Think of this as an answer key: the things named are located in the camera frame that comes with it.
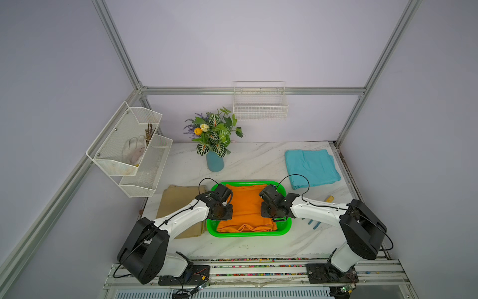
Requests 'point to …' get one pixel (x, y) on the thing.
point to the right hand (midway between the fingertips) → (266, 212)
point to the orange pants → (246, 211)
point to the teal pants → (310, 167)
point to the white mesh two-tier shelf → (129, 151)
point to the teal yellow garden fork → (329, 199)
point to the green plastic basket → (281, 187)
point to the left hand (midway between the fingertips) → (226, 216)
